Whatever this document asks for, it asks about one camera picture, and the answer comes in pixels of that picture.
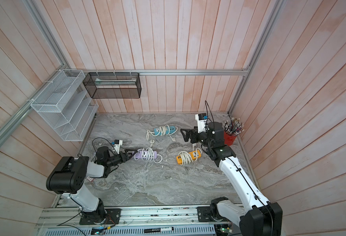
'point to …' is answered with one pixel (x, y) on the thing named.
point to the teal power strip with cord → (163, 131)
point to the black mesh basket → (113, 85)
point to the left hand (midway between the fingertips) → (135, 153)
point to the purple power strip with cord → (144, 154)
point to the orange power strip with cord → (185, 157)
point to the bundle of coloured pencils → (235, 128)
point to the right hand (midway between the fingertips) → (187, 128)
